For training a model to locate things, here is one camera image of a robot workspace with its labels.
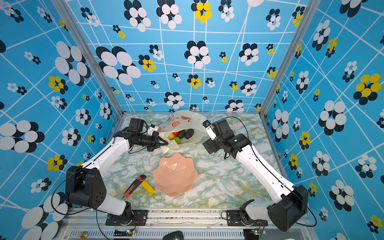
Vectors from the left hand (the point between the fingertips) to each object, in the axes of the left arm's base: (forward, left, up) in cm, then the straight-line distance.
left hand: (168, 142), depth 81 cm
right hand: (+1, -25, +4) cm, 26 cm away
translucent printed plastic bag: (+10, -6, 0) cm, 12 cm away
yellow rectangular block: (-18, +13, -18) cm, 29 cm away
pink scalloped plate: (-12, -3, -16) cm, 20 cm away
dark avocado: (+16, -10, -14) cm, 24 cm away
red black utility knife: (-16, +18, -17) cm, 30 cm away
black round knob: (-40, -6, -15) cm, 44 cm away
